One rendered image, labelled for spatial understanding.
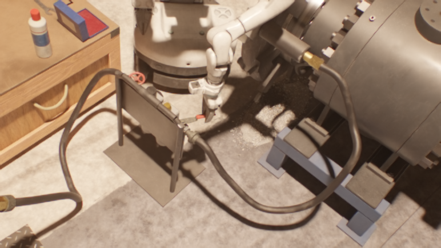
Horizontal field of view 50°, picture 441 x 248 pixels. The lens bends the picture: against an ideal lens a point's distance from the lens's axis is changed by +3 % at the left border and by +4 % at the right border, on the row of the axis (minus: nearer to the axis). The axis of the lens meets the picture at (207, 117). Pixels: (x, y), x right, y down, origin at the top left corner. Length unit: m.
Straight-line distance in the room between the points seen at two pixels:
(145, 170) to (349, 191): 0.95
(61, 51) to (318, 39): 1.11
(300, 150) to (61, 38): 1.18
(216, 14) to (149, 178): 0.93
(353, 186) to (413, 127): 0.40
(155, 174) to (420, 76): 1.23
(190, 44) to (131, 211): 0.86
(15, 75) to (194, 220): 0.99
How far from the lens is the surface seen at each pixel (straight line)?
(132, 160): 2.31
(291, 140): 2.19
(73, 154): 2.36
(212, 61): 1.60
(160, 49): 2.35
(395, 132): 1.98
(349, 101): 1.82
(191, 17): 2.57
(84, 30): 2.12
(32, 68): 2.09
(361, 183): 2.19
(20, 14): 2.33
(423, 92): 1.89
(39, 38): 2.04
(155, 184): 2.25
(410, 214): 2.55
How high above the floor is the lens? 1.99
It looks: 53 degrees down
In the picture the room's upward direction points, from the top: 12 degrees clockwise
